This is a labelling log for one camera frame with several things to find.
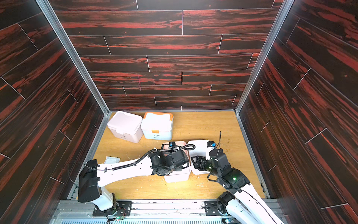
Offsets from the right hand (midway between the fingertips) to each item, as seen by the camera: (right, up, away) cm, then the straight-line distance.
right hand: (199, 156), depth 75 cm
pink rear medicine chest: (-47, +17, +19) cm, 53 cm away
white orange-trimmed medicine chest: (-26, +17, +18) cm, 35 cm away
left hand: (-10, -5, +1) cm, 11 cm away
